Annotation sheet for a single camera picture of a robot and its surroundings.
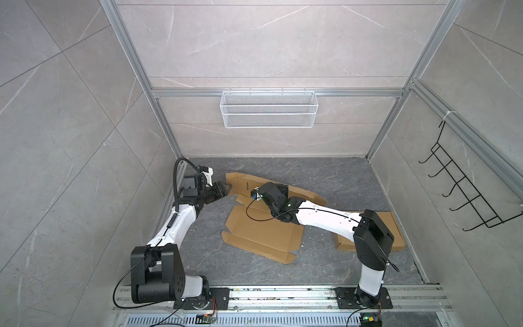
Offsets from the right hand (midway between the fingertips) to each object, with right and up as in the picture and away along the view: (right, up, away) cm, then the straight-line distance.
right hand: (281, 182), depth 87 cm
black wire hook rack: (+61, -9, -27) cm, 67 cm away
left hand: (-24, -1, 0) cm, 24 cm away
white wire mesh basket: (-5, +36, +14) cm, 39 cm away
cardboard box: (-14, -20, +6) cm, 25 cm away
